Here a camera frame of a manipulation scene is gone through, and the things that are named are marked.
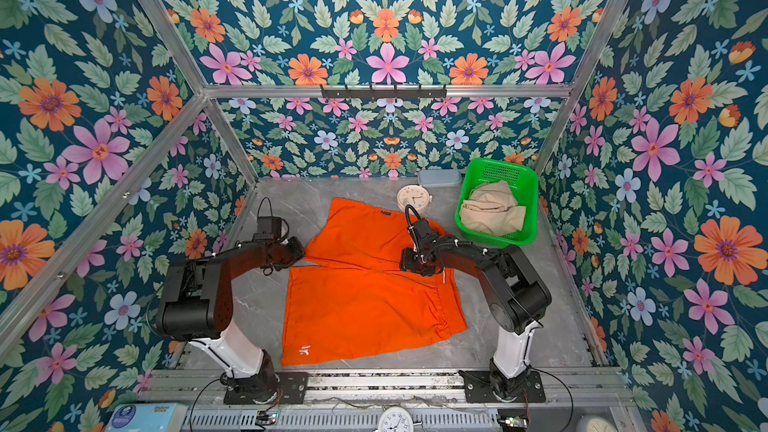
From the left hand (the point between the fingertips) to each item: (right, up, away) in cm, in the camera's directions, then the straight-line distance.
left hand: (306, 243), depth 96 cm
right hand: (+33, -6, -2) cm, 34 cm away
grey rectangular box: (+47, +22, +22) cm, 56 cm away
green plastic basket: (+77, +20, +13) cm, 81 cm away
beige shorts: (+60, +11, -3) cm, 61 cm away
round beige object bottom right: (+76, -37, -30) cm, 89 cm away
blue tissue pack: (-26, -36, -30) cm, 53 cm away
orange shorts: (+18, -17, -7) cm, 26 cm away
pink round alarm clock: (+36, +16, +15) cm, 42 cm away
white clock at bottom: (+30, -36, -30) cm, 56 cm away
